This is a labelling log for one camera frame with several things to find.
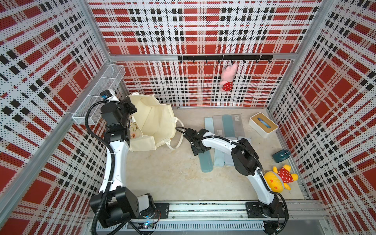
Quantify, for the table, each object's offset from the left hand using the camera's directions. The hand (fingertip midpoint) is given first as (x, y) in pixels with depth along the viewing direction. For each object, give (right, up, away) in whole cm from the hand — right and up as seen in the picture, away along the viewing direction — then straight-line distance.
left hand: (131, 97), depth 72 cm
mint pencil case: (+42, -14, +38) cm, 59 cm away
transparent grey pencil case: (+65, -18, +37) cm, 76 cm away
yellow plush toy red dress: (+75, -44, +5) cm, 87 cm away
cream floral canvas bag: (+2, -15, +29) cm, 33 cm away
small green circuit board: (+9, -62, -3) cm, 63 cm away
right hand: (+37, -30, +23) cm, 53 cm away
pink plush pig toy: (+53, +18, +21) cm, 60 cm away
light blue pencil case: (+69, -25, +28) cm, 78 cm away
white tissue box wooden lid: (+81, -15, +33) cm, 89 cm away
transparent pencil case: (+49, -17, +36) cm, 63 cm away
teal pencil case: (+39, -37, +17) cm, 56 cm away
